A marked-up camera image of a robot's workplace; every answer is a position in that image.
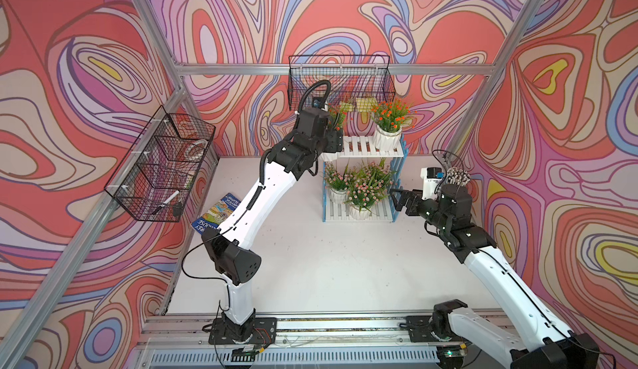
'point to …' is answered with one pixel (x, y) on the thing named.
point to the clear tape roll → (196, 150)
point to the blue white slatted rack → (356, 181)
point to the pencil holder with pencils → (457, 176)
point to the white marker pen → (165, 201)
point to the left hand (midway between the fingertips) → (333, 131)
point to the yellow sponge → (359, 105)
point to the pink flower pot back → (361, 198)
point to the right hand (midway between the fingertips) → (401, 197)
